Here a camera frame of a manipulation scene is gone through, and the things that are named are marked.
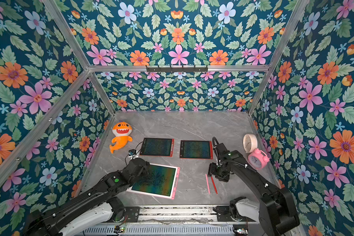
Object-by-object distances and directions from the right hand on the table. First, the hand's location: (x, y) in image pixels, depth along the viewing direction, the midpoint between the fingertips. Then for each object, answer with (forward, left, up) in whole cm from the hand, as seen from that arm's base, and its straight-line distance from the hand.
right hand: (214, 174), depth 81 cm
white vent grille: (-26, +27, -7) cm, 38 cm away
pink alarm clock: (+8, -26, +2) cm, 28 cm away
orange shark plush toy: (+27, +61, +3) cm, 67 cm away
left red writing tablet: (+19, +36, -5) cm, 41 cm away
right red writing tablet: (+19, +9, -6) cm, 22 cm away
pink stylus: (-3, +3, -6) cm, 8 cm away
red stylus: (-4, -1, -7) cm, 8 cm away
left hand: (+3, +36, +3) cm, 36 cm away
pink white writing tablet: (-3, +31, -5) cm, 31 cm away
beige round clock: (+19, -23, +4) cm, 30 cm away
